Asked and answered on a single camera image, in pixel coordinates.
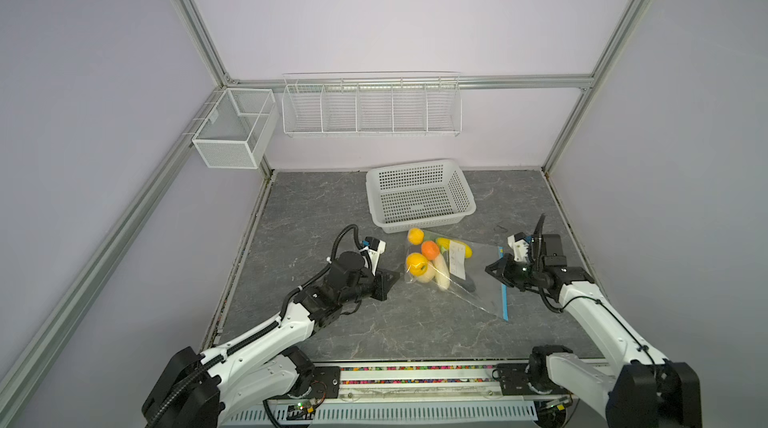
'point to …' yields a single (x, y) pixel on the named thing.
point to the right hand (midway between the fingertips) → (489, 271)
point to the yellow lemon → (416, 263)
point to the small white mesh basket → (240, 129)
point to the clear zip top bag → (459, 267)
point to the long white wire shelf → (373, 104)
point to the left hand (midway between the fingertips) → (399, 280)
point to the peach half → (416, 236)
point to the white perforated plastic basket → (412, 196)
